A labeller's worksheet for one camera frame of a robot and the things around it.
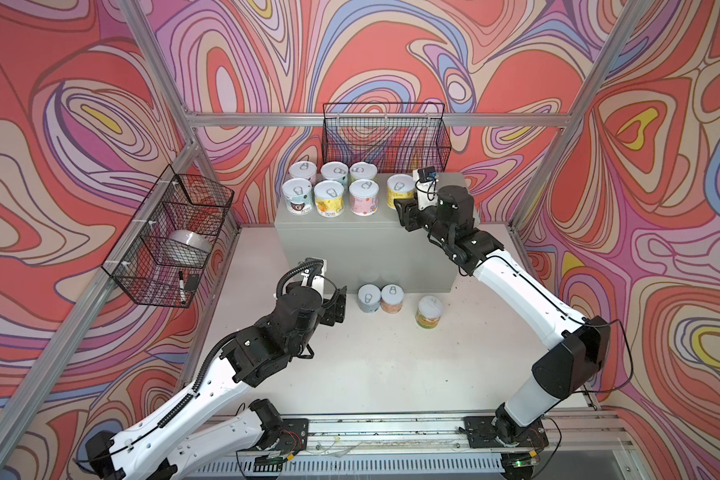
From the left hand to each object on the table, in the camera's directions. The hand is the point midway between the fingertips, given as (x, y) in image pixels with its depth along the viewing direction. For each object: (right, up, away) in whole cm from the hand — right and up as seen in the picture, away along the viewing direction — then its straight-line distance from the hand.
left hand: (333, 284), depth 68 cm
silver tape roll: (-36, +10, +5) cm, 38 cm away
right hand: (+18, +20, +8) cm, 28 cm away
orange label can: (+16, -7, +25) cm, 30 cm away
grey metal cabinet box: (+13, +8, +20) cm, 25 cm away
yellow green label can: (+27, -10, +21) cm, 35 cm away
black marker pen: (-37, -1, +4) cm, 38 cm away
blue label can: (+9, -7, +25) cm, 27 cm away
